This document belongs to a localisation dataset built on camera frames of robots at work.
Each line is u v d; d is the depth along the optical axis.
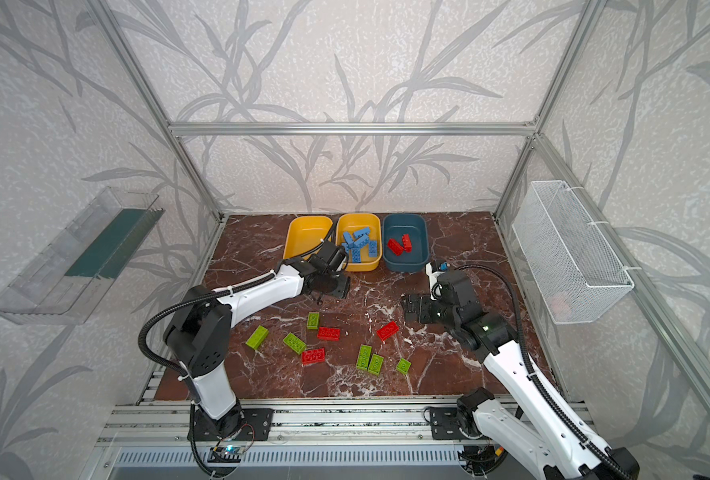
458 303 0.54
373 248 1.09
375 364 0.86
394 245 1.08
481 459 0.74
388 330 0.89
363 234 1.12
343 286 0.83
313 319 0.91
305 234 1.15
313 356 0.85
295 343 0.87
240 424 0.68
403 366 0.82
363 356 0.83
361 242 1.09
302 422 0.75
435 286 0.65
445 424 0.72
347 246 1.08
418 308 0.65
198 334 0.47
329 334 0.89
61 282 0.64
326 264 0.71
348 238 1.09
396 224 1.16
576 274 0.61
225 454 0.72
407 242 1.09
